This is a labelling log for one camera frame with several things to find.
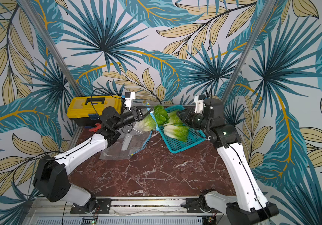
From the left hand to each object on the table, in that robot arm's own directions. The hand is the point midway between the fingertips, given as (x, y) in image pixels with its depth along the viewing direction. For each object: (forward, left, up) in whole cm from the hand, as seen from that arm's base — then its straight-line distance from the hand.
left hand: (153, 110), depth 64 cm
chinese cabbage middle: (+8, -16, -30) cm, 35 cm away
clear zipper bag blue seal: (+3, +18, -37) cm, 42 cm away
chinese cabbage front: (-1, +3, -10) cm, 11 cm away
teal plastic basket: (+3, -14, -39) cm, 42 cm away
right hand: (-1, -11, -1) cm, 11 cm away
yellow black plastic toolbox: (+20, +48, -24) cm, 57 cm away
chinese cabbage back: (+19, -13, -30) cm, 38 cm away
